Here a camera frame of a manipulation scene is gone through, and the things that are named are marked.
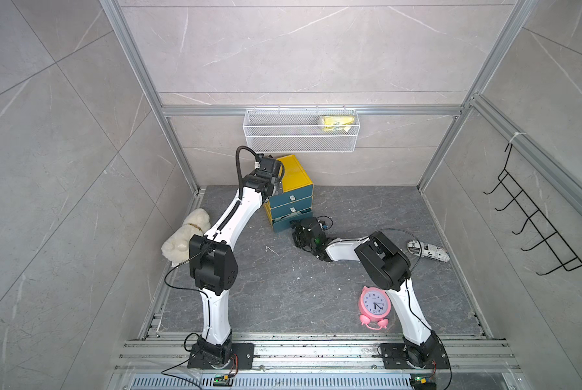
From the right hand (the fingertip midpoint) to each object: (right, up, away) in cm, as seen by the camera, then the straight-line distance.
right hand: (288, 225), depth 101 cm
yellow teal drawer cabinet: (+1, +9, -6) cm, 11 cm away
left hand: (-9, +17, -11) cm, 22 cm away
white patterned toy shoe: (+57, -10, -7) cm, 59 cm away
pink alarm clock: (+30, -27, -19) cm, 45 cm away
